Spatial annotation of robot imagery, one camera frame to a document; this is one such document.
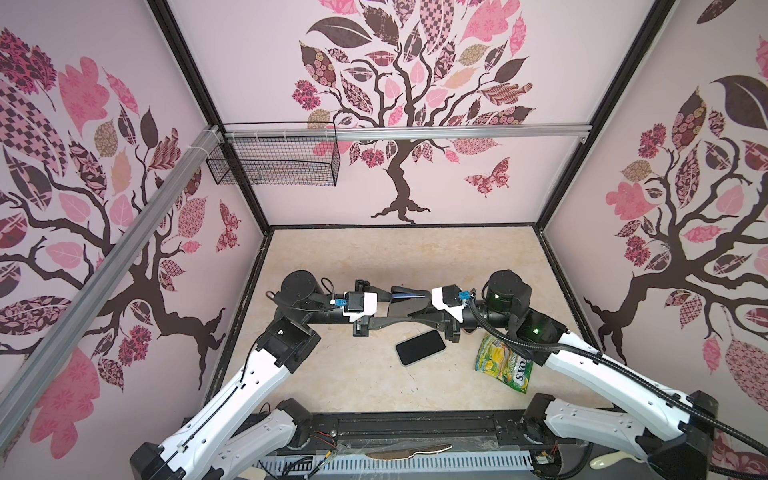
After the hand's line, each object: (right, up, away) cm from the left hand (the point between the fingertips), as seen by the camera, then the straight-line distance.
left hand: (412, 312), depth 55 cm
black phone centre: (+5, -17, +33) cm, 38 cm away
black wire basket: (-41, +44, +40) cm, 72 cm away
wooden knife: (-1, -38, +16) cm, 42 cm away
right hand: (0, 0, +4) cm, 4 cm away
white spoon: (+47, -39, +15) cm, 63 cm away
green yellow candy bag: (+26, -19, +28) cm, 43 cm away
